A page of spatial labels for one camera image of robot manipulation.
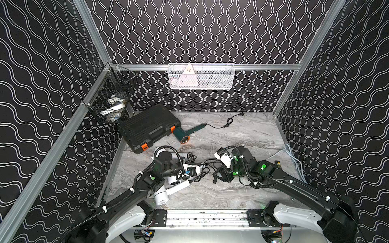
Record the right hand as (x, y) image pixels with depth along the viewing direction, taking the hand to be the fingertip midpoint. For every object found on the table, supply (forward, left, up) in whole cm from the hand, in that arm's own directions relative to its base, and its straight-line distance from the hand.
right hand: (216, 171), depth 75 cm
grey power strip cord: (+24, -52, -17) cm, 59 cm away
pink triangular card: (+48, +15, +22) cm, 55 cm away
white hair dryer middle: (-2, +23, -9) cm, 24 cm away
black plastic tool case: (+36, +44, -7) cm, 57 cm away
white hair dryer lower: (-9, +28, -9) cm, 31 cm away
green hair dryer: (+27, +19, -6) cm, 33 cm away
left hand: (+3, +9, +6) cm, 11 cm away
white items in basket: (+20, +50, +20) cm, 58 cm away
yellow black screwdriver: (+10, -39, -12) cm, 42 cm away
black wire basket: (+53, +63, +18) cm, 85 cm away
